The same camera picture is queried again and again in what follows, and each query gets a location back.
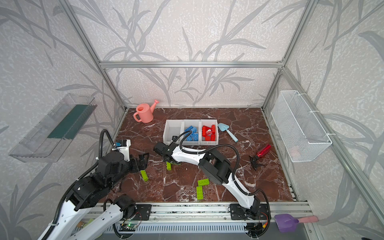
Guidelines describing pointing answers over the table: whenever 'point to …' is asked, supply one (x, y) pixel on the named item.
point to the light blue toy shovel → (223, 127)
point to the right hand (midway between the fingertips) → (172, 151)
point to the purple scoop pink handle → (286, 223)
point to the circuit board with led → (128, 227)
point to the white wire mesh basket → (304, 137)
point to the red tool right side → (263, 151)
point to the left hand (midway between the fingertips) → (145, 151)
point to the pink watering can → (144, 112)
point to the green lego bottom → (199, 192)
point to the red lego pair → (213, 127)
